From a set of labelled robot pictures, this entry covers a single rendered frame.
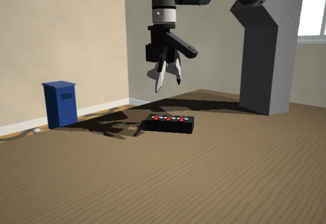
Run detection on black power strip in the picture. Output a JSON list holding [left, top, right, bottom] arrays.
[[134, 114, 194, 136]]

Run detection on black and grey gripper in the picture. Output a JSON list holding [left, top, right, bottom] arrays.
[[146, 24, 181, 93]]

